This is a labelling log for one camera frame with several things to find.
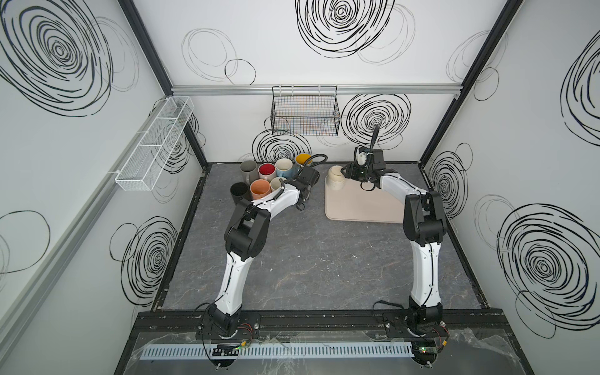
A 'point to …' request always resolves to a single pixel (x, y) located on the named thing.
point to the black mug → (240, 191)
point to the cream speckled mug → (334, 179)
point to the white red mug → (266, 171)
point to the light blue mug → (286, 169)
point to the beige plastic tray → (354, 204)
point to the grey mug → (249, 170)
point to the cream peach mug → (260, 188)
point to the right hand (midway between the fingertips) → (344, 169)
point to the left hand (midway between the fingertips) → (298, 190)
